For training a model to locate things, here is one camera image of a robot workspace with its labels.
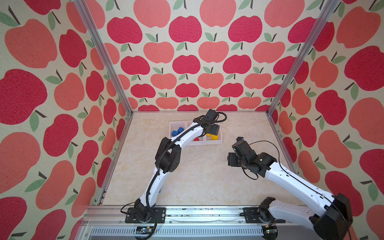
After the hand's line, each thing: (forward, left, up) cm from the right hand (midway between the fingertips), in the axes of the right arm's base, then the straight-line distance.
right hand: (235, 157), depth 81 cm
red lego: (+18, +23, -12) cm, 32 cm away
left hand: (+21, +11, -3) cm, 24 cm away
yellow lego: (+19, +11, -9) cm, 24 cm away
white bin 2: (+17, +19, -11) cm, 28 cm away
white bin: (+25, +39, -7) cm, 47 cm away
